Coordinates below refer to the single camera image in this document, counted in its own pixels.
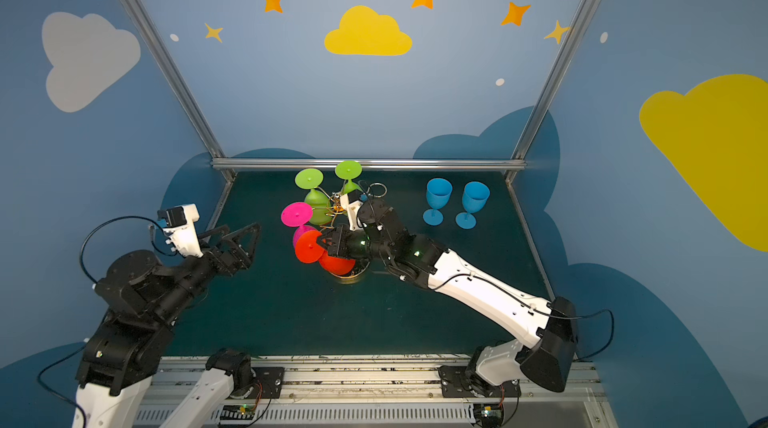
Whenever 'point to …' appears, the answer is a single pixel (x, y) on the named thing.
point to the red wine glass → (308, 251)
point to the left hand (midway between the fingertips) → (240, 223)
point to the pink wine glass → (297, 214)
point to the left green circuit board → (237, 412)
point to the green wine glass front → (321, 208)
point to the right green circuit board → (489, 415)
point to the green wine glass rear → (348, 170)
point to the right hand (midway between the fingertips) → (317, 238)
